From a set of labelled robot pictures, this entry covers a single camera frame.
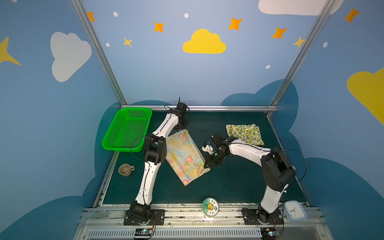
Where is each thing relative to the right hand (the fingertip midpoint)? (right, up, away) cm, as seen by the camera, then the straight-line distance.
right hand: (205, 165), depth 87 cm
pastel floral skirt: (-13, +4, +9) cm, 16 cm away
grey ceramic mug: (-48, -3, +2) cm, 48 cm away
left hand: (-13, +23, +19) cm, 32 cm away
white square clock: (+44, -20, -12) cm, 50 cm away
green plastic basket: (-58, +19, +28) cm, 67 cm away
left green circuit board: (-31, -28, -16) cm, 45 cm away
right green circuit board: (+29, -29, -15) cm, 44 cm away
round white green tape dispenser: (+1, -16, -16) cm, 23 cm away
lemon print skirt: (+34, +18, +20) cm, 44 cm away
